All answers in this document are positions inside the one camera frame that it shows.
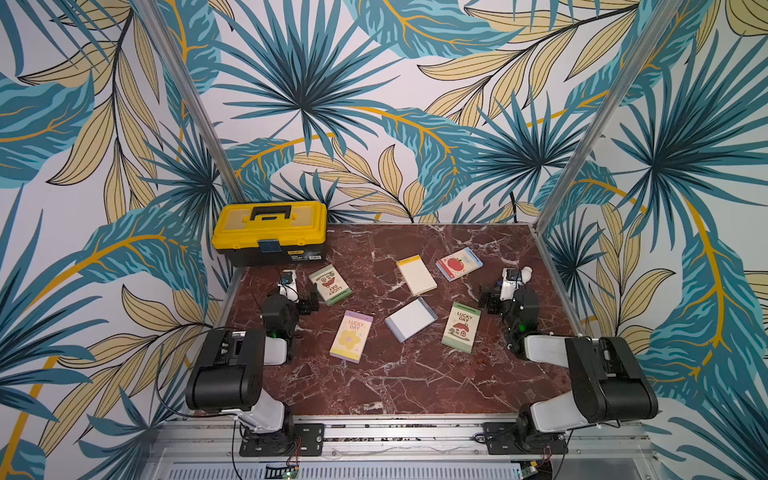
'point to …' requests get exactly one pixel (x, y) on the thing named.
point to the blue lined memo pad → (411, 318)
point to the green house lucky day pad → (461, 327)
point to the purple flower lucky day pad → (352, 337)
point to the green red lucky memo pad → (331, 285)
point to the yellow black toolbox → (270, 233)
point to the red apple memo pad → (459, 264)
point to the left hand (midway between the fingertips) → (300, 286)
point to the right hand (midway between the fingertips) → (498, 285)
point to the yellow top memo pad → (416, 274)
